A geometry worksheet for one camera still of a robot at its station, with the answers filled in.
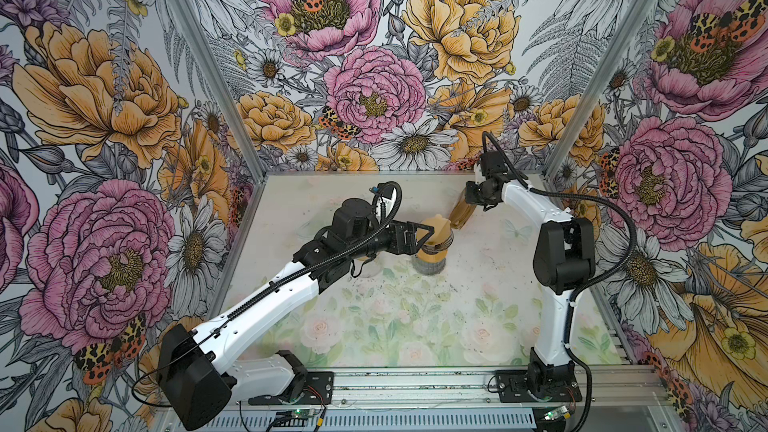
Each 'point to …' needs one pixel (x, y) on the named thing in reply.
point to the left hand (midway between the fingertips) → (418, 237)
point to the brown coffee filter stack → (461, 212)
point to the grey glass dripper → (431, 249)
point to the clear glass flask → (369, 266)
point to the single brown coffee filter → (441, 226)
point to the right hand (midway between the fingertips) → (470, 203)
